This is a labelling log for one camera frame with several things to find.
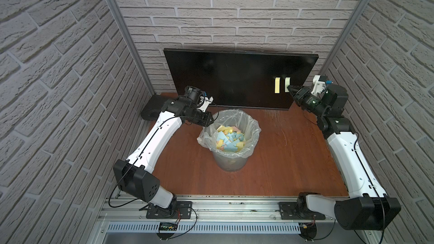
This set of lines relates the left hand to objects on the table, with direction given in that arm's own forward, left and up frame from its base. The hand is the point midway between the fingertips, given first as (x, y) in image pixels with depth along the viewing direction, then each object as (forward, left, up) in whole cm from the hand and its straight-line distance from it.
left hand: (205, 115), depth 78 cm
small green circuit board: (-41, +16, -26) cm, 51 cm away
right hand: (+4, -37, +15) cm, 40 cm away
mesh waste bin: (-19, -11, -12) cm, 25 cm away
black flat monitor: (+30, -19, -4) cm, 36 cm away
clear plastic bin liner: (-2, -16, -2) cm, 16 cm away
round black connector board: (-43, -45, -25) cm, 68 cm away
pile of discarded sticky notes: (-6, -12, -11) cm, 18 cm away
